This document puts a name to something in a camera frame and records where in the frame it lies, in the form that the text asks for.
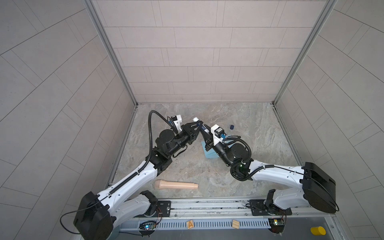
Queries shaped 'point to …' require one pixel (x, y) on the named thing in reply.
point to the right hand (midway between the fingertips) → (202, 127)
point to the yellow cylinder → (318, 230)
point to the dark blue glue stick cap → (232, 127)
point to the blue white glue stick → (195, 119)
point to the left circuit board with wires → (148, 225)
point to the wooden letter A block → (190, 224)
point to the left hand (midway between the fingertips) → (207, 125)
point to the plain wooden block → (235, 224)
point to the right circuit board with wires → (277, 224)
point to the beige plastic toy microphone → (163, 184)
